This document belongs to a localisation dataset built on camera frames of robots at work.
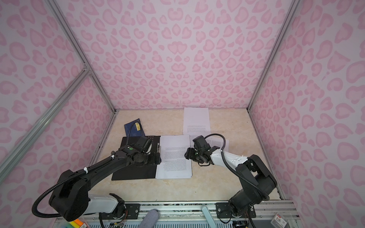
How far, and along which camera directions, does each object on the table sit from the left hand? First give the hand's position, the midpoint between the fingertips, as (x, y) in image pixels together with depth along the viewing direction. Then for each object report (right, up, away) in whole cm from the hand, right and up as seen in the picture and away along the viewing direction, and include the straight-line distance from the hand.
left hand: (156, 159), depth 85 cm
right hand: (+19, +2, +3) cm, 19 cm away
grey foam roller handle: (+1, -25, -16) cm, 30 cm away
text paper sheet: (+10, -5, +5) cm, 12 cm away
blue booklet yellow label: (-20, +17, +22) cm, 34 cm away
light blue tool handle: (+29, -24, -16) cm, 41 cm away
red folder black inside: (-12, -9, +4) cm, 16 cm away
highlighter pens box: (-36, -27, -16) cm, 48 cm away
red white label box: (+62, -25, -17) cm, 69 cm away
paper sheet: (+26, +22, +29) cm, 45 cm away
